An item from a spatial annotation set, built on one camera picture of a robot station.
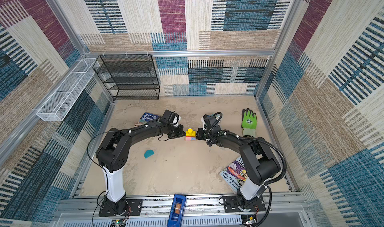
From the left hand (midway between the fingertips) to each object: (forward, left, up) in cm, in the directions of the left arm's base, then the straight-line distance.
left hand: (187, 132), depth 94 cm
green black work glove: (+9, -42, -4) cm, 43 cm away
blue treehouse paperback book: (+14, +28, -3) cm, 32 cm away
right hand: (-2, -6, 0) cm, 6 cm away
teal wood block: (-11, +23, -6) cm, 26 cm away
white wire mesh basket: (-1, +59, +28) cm, 65 cm away
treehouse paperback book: (-24, -26, -3) cm, 36 cm away
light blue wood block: (-3, -4, -3) cm, 6 cm away
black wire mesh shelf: (+40, +42, +13) cm, 59 cm away
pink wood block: (-3, -1, -3) cm, 4 cm away
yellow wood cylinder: (0, -2, +3) cm, 3 cm away
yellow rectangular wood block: (-1, -4, 0) cm, 4 cm away
